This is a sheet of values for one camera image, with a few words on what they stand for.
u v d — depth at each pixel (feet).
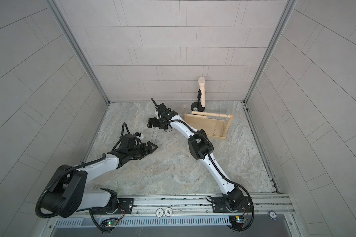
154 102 2.93
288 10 2.37
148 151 2.50
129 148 2.28
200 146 2.18
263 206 2.34
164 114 2.68
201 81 3.06
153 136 3.17
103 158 1.83
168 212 2.28
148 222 3.45
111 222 2.12
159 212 2.28
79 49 2.85
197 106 3.65
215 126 3.36
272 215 2.24
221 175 2.11
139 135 2.69
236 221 2.23
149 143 2.59
